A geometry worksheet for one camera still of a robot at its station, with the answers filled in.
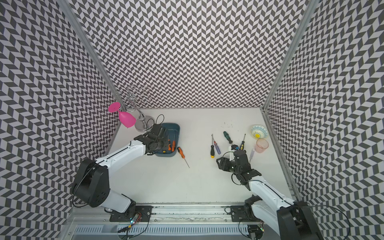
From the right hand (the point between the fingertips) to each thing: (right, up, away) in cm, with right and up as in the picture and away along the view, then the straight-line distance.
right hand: (220, 163), depth 86 cm
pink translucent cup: (+26, +10, +5) cm, 28 cm away
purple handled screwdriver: (-1, +9, +11) cm, 14 cm away
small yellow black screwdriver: (+15, +9, +9) cm, 20 cm away
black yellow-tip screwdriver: (-4, +7, +10) cm, 13 cm away
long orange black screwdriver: (-29, +8, +7) cm, 31 cm away
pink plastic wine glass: (-59, +26, +9) cm, 65 cm away
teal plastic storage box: (-31, +18, +17) cm, 40 cm away
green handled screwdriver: (+7, +14, +15) cm, 22 cm away
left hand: (-34, +10, +3) cm, 35 cm away
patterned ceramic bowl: (+28, +18, +16) cm, 37 cm away
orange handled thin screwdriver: (-25, +5, +8) cm, 26 cm away
